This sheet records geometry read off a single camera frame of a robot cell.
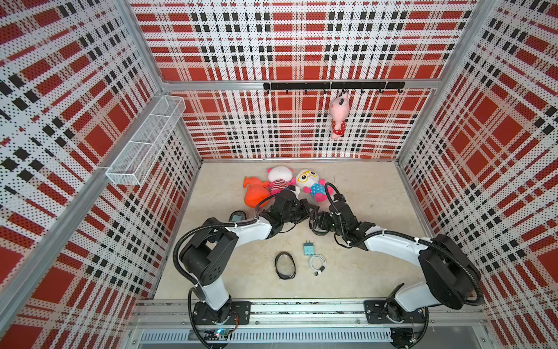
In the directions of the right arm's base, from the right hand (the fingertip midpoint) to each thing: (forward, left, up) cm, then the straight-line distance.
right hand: (321, 217), depth 89 cm
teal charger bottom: (-11, +6, -7) cm, 14 cm away
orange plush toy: (+14, +29, -1) cm, 33 cm away
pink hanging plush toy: (+37, -8, +28) cm, 47 cm away
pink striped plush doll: (+24, +19, -3) cm, 31 cm away
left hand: (+2, 0, +5) cm, 5 cm away
